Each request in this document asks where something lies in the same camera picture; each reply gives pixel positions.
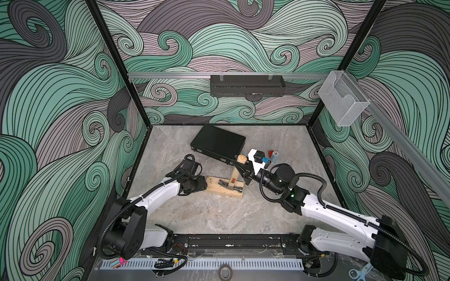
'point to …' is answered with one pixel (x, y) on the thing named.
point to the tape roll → (228, 266)
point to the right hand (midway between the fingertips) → (232, 160)
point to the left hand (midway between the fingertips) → (202, 184)
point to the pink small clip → (122, 261)
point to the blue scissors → (354, 274)
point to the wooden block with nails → (212, 185)
